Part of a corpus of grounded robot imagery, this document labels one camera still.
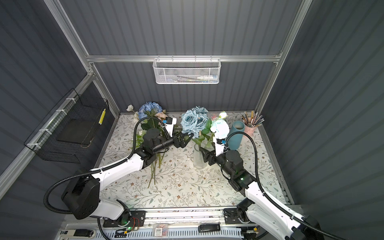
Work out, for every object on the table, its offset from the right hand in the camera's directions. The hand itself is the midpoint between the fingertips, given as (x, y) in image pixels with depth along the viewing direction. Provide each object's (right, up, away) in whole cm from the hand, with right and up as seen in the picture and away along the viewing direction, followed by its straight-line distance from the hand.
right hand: (209, 145), depth 75 cm
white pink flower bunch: (-41, +11, +30) cm, 52 cm away
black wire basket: (-68, +6, -3) cm, 68 cm away
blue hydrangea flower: (-40, +22, +29) cm, 54 cm away
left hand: (-9, +6, -1) cm, 11 cm away
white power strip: (-61, -39, -8) cm, 73 cm away
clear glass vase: (-5, -10, +12) cm, 17 cm away
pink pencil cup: (+29, +7, +24) cm, 38 cm away
